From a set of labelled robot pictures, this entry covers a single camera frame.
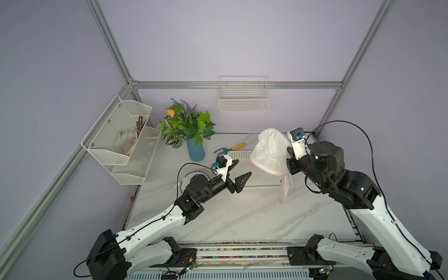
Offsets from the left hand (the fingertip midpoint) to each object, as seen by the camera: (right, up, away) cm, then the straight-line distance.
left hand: (242, 168), depth 66 cm
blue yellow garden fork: (-7, +7, +44) cm, 45 cm away
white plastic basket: (+12, -10, +31) cm, 35 cm away
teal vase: (-25, +6, +40) cm, 47 cm away
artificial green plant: (-28, +21, +15) cm, 38 cm away
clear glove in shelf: (-53, +12, +12) cm, 55 cm away
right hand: (+17, +7, -4) cm, 19 cm away
